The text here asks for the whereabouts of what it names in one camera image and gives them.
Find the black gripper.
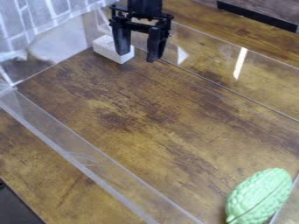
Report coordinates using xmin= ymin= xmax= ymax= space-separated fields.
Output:
xmin=109 ymin=0 xmax=173 ymax=62

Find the white rectangular block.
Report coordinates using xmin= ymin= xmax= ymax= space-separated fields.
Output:
xmin=92 ymin=35 xmax=135 ymax=64

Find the green bumpy toy vegetable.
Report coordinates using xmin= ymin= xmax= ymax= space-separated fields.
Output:
xmin=225 ymin=168 xmax=292 ymax=224

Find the clear acrylic enclosure wall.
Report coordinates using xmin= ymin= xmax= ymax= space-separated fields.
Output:
xmin=0 ymin=10 xmax=299 ymax=224

